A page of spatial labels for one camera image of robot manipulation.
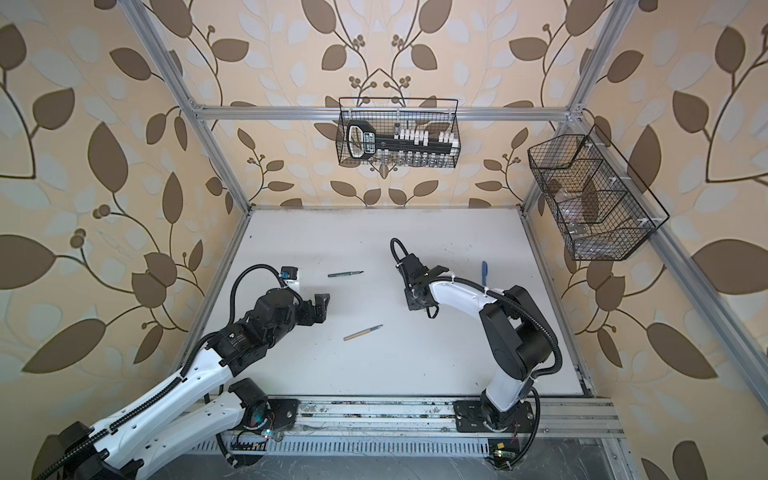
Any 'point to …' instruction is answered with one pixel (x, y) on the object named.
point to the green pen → (345, 274)
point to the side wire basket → (600, 215)
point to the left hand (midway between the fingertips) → (316, 294)
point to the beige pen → (362, 332)
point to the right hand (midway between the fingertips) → (422, 301)
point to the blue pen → (484, 272)
